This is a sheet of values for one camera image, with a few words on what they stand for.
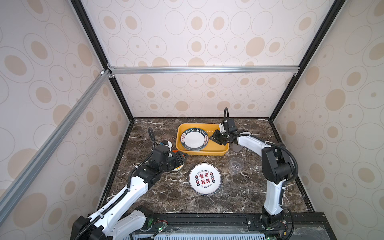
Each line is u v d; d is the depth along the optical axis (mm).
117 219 438
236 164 909
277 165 527
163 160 592
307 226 731
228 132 812
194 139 1058
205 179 876
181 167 875
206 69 916
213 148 989
